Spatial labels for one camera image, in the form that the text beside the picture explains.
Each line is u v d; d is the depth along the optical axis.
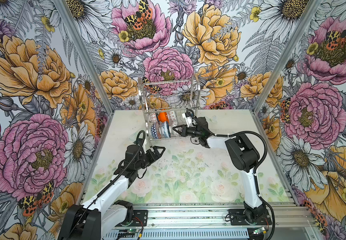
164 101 1.19
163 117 1.02
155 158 0.74
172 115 1.02
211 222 0.74
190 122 0.89
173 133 0.95
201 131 0.81
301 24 0.78
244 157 0.58
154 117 1.00
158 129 0.97
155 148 0.76
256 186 0.61
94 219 0.40
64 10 0.72
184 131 0.88
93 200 0.45
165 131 0.94
